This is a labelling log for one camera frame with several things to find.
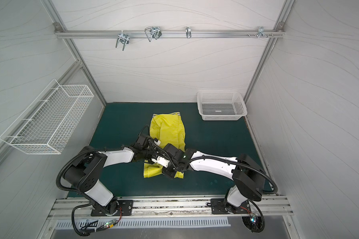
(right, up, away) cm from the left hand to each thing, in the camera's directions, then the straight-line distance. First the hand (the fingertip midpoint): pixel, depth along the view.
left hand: (168, 158), depth 87 cm
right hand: (-2, -4, -8) cm, 9 cm away
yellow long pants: (-3, +17, +15) cm, 23 cm away
